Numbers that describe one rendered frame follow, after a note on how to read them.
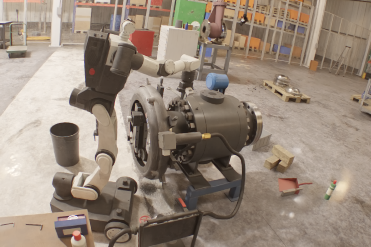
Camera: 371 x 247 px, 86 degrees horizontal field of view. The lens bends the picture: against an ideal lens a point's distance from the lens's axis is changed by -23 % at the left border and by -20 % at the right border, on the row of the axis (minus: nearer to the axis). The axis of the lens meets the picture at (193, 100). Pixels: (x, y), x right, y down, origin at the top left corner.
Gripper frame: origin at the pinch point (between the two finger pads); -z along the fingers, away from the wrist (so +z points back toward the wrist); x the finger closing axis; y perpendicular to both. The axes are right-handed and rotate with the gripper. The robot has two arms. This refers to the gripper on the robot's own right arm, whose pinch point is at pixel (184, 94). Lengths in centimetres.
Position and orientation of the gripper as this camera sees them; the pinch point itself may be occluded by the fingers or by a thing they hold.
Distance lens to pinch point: 166.9
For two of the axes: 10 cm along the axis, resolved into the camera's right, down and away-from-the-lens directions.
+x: 7.6, -1.3, 6.4
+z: 1.9, -8.9, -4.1
